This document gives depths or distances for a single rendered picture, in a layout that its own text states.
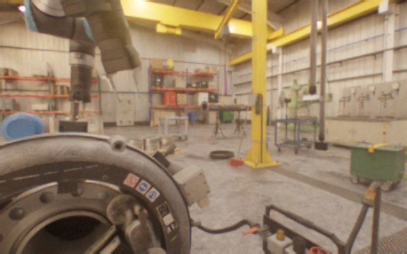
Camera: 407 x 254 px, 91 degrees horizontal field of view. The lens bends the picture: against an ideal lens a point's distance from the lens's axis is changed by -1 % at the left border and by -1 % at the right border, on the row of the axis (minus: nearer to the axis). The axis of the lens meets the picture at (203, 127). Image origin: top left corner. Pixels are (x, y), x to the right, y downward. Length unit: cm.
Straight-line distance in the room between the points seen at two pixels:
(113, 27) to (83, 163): 34
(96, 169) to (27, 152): 15
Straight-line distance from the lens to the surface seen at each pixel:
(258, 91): 405
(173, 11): 1275
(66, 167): 61
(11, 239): 82
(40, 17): 80
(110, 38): 47
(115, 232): 74
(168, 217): 71
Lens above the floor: 104
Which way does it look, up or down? 4 degrees down
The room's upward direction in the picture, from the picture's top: 1 degrees counter-clockwise
